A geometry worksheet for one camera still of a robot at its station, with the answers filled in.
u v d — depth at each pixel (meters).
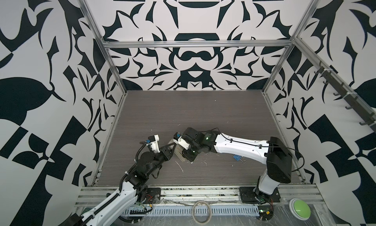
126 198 0.55
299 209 0.70
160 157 0.71
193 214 0.68
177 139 0.70
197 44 0.91
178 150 0.77
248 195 0.74
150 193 0.75
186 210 0.71
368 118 0.50
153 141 0.73
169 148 0.77
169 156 0.70
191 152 0.68
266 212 0.71
